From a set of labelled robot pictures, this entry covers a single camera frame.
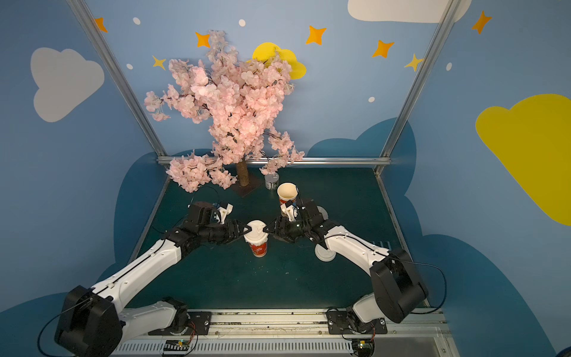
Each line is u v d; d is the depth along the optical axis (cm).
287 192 95
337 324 74
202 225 65
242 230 79
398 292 43
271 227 77
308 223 66
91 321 39
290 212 79
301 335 73
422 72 84
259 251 84
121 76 85
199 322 75
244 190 113
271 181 111
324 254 89
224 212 76
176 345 73
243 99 73
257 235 77
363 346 73
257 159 98
